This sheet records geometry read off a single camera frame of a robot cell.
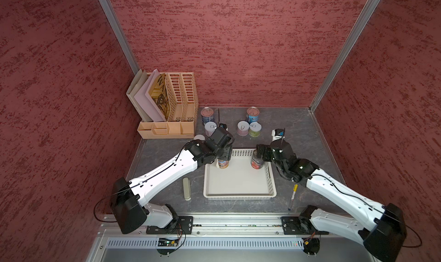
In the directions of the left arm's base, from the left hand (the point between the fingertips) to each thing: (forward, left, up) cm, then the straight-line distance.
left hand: (222, 151), depth 77 cm
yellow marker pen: (-13, -36, -18) cm, 42 cm away
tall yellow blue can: (-3, -1, -6) cm, 7 cm away
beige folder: (+28, +48, +11) cm, 57 cm away
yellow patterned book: (+38, +39, +2) cm, 54 cm away
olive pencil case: (-12, +17, -15) cm, 26 cm away
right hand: (+2, -20, -2) cm, 20 cm away
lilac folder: (+26, +42, -1) cm, 50 cm away
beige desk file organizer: (+49, +29, -10) cm, 58 cm away
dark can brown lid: (0, -18, -12) cm, 22 cm away
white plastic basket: (-7, -9, -18) cm, 21 cm away
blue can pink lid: (+32, +10, -10) cm, 35 cm away
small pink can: (+25, -12, -13) cm, 30 cm away
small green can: (+24, -20, -13) cm, 34 cm away
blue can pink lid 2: (+32, -18, -8) cm, 38 cm away
